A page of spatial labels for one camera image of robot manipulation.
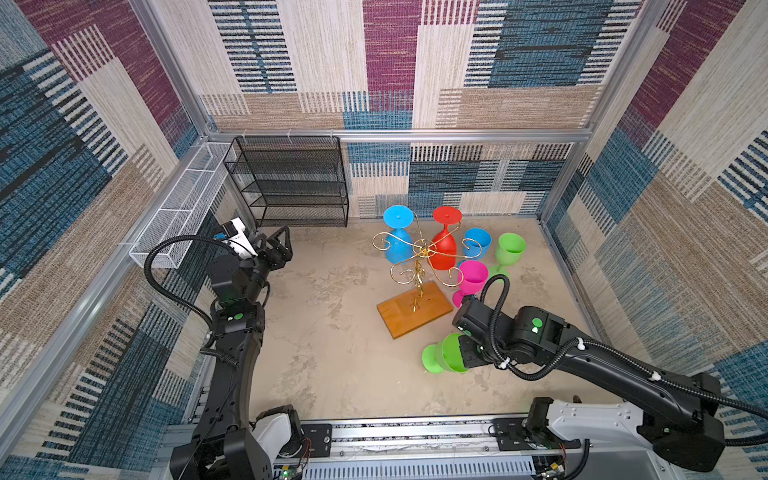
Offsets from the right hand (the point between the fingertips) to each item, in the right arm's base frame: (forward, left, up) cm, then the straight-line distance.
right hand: (472, 357), depth 70 cm
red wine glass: (+19, +6, +15) cm, 25 cm away
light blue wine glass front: (+36, -9, -2) cm, 37 cm away
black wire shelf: (+65, +53, +2) cm, 84 cm away
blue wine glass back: (+22, +16, +16) cm, 32 cm away
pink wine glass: (+25, -6, -5) cm, 26 cm away
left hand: (+26, +45, +19) cm, 55 cm away
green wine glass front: (+32, -18, -1) cm, 37 cm away
